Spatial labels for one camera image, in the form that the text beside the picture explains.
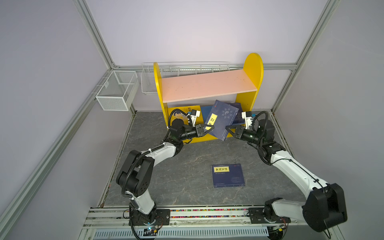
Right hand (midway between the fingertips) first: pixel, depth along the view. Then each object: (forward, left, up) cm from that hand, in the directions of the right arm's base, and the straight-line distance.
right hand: (226, 129), depth 76 cm
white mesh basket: (+33, +69, -2) cm, 77 cm away
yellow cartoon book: (+12, +14, -7) cm, 20 cm away
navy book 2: (-14, -2, -26) cm, 30 cm away
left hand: (0, +6, 0) cm, 6 cm away
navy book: (+2, -6, +5) cm, 8 cm away
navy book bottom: (+5, +3, +4) cm, 7 cm away
